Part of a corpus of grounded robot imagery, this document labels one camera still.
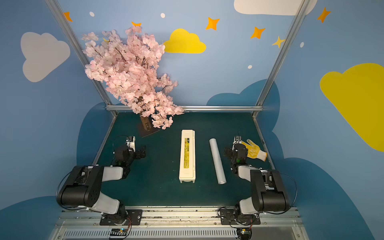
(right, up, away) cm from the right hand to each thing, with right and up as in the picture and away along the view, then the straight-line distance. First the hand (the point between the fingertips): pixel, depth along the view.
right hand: (237, 145), depth 95 cm
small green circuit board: (-66, -41, -22) cm, 80 cm away
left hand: (-65, +1, 0) cm, 65 cm away
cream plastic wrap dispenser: (-32, -6, -7) cm, 33 cm away
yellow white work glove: (+13, -4, +5) cm, 14 cm away
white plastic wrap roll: (-13, -10, -2) cm, 16 cm away
